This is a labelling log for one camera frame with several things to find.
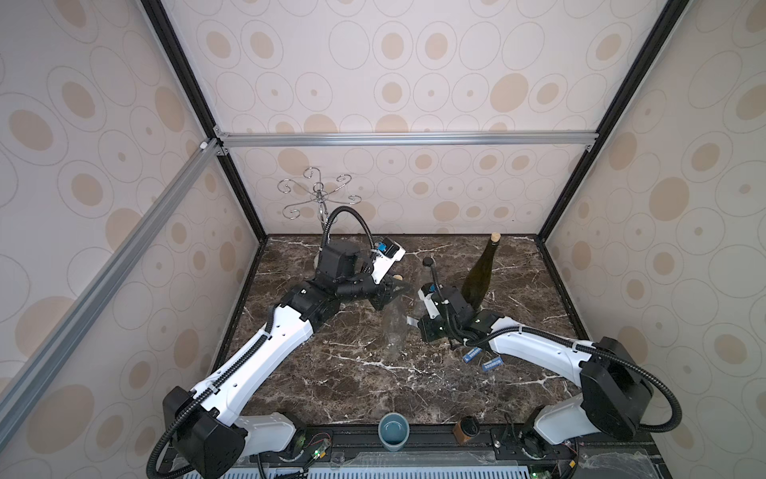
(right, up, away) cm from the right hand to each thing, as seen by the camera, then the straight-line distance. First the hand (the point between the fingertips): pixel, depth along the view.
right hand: (428, 321), depth 86 cm
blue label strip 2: (-5, +1, -4) cm, 6 cm away
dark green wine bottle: (+15, +10, +3) cm, 18 cm away
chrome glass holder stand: (-32, +37, +1) cm, 49 cm away
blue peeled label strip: (+19, -13, +1) cm, 23 cm away
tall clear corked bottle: (-10, -1, -4) cm, 10 cm away
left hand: (-6, +12, -19) cm, 23 cm away
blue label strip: (+13, -11, +3) cm, 17 cm away
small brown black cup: (+7, -22, -17) cm, 28 cm away
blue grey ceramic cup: (-10, -26, -11) cm, 30 cm away
